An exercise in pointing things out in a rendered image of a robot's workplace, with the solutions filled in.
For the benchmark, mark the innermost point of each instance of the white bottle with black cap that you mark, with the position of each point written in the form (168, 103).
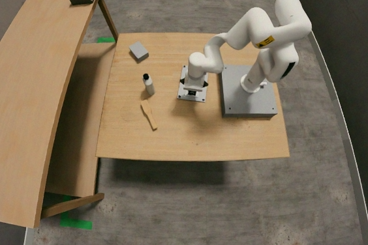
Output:
(148, 84)

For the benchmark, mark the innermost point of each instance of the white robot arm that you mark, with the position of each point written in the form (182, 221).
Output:
(277, 56)

